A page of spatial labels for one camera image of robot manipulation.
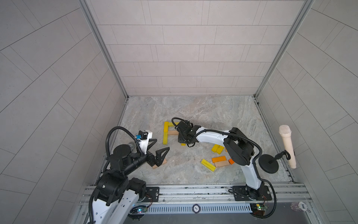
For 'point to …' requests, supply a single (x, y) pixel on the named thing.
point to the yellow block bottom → (183, 144)
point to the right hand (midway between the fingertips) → (180, 140)
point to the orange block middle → (218, 159)
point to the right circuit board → (258, 209)
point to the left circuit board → (138, 209)
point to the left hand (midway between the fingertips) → (164, 145)
